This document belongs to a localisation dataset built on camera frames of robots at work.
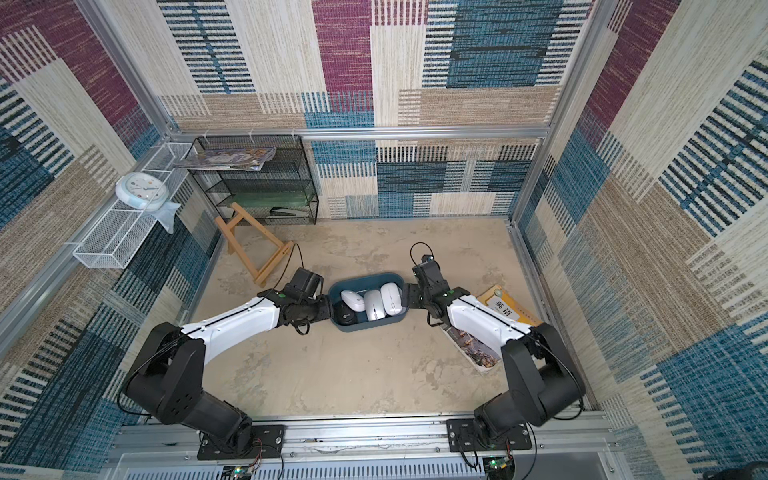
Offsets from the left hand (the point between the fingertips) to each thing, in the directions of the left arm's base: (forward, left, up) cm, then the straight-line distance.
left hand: (327, 308), depth 91 cm
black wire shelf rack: (+46, +16, +17) cm, 52 cm away
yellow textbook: (-14, -44, -4) cm, 46 cm away
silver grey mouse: (+2, -14, 0) cm, 14 cm away
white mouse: (+3, -19, 0) cm, 19 cm away
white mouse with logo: (+3, -8, -1) cm, 8 cm away
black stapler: (+36, +18, +7) cm, 40 cm away
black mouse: (-1, -4, -2) cm, 5 cm away
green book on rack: (+39, +23, +10) cm, 46 cm away
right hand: (+4, -27, +4) cm, 27 cm away
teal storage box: (+11, -10, -5) cm, 16 cm away
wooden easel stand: (+13, +22, 0) cm, 26 cm away
